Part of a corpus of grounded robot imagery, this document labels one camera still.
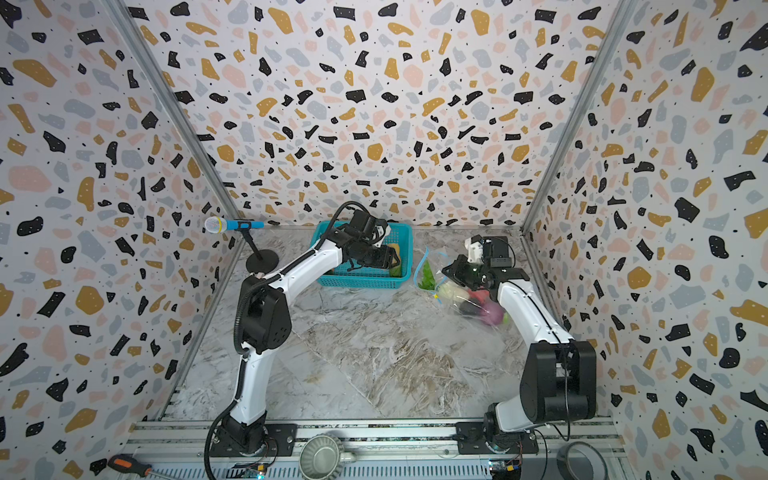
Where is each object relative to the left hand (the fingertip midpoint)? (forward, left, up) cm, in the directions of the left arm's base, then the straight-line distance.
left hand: (393, 255), depth 92 cm
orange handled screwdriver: (-51, +62, -13) cm, 81 cm away
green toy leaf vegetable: (-6, -11, -5) cm, 13 cm away
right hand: (-7, -13, +5) cm, 15 cm away
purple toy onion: (-15, -30, -10) cm, 35 cm away
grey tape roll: (-52, -45, -16) cm, 71 cm away
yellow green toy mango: (+3, -1, -12) cm, 12 cm away
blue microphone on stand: (+11, +49, -16) cm, 53 cm away
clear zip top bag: (-14, -23, -7) cm, 28 cm away
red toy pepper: (-11, -27, -6) cm, 30 cm away
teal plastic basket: (+17, -3, -12) cm, 22 cm away
